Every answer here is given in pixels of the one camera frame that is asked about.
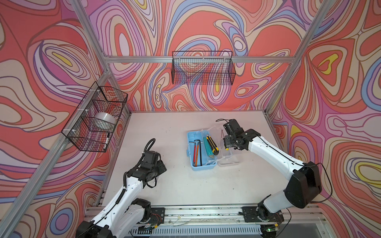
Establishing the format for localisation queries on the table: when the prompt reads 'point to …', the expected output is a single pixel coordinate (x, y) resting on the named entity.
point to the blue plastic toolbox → (225, 157)
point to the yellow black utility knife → (213, 145)
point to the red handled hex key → (194, 153)
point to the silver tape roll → (104, 121)
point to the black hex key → (200, 151)
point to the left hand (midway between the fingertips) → (163, 166)
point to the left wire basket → (93, 123)
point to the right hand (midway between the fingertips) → (234, 142)
